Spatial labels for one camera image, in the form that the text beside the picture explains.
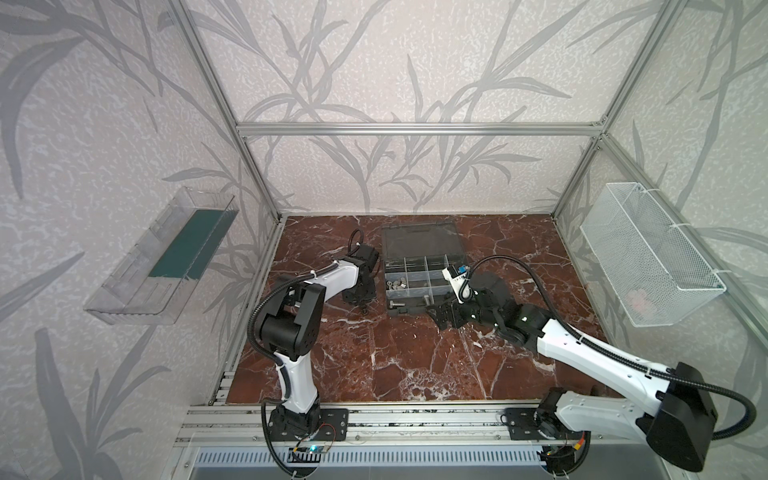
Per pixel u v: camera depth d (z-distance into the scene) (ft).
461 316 2.23
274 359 1.72
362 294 2.79
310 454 2.36
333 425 2.41
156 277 2.11
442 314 2.23
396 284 3.17
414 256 3.39
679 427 1.25
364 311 3.07
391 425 2.47
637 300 2.42
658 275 2.06
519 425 2.40
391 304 3.07
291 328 1.65
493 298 1.87
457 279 2.24
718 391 1.29
